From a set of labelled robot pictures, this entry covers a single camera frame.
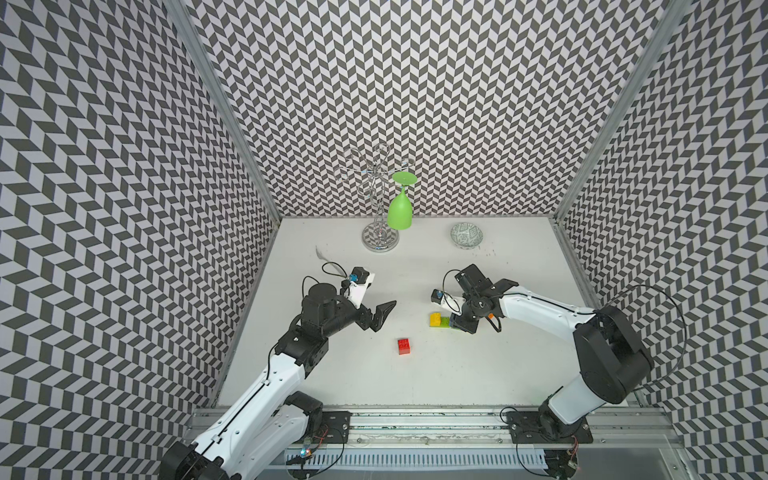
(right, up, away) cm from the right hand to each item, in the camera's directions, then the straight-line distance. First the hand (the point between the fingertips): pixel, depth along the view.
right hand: (458, 320), depth 89 cm
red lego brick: (-16, -6, -5) cm, 18 cm away
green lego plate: (-4, -1, 0) cm, 4 cm away
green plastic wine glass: (-18, +34, 0) cm, 38 cm away
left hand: (-23, +10, -13) cm, 28 cm away
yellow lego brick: (-7, +1, -1) cm, 7 cm away
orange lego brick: (+2, +8, -24) cm, 25 cm away
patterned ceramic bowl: (+8, +26, +23) cm, 36 cm away
